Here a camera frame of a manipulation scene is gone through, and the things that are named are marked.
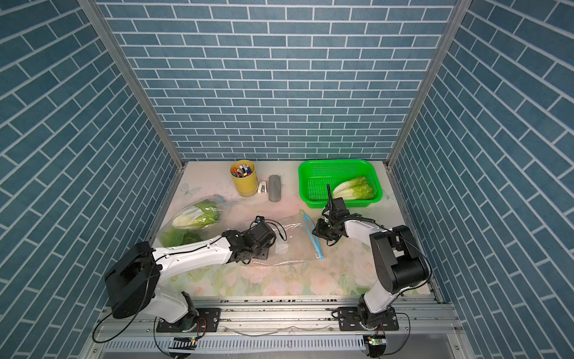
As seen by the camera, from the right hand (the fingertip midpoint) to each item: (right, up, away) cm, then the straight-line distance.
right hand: (316, 232), depth 94 cm
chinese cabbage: (+19, +18, +5) cm, 27 cm away
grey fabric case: (-20, +18, +14) cm, 30 cm away
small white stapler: (-25, +19, +15) cm, 35 cm away
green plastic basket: (+1, +25, +18) cm, 31 cm away
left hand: (-19, -5, -8) cm, 22 cm away
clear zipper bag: (-49, +6, -6) cm, 50 cm away
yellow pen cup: (-32, +23, +4) cm, 39 cm away
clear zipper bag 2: (-9, -3, -2) cm, 9 cm away
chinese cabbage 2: (-54, +1, -12) cm, 55 cm away
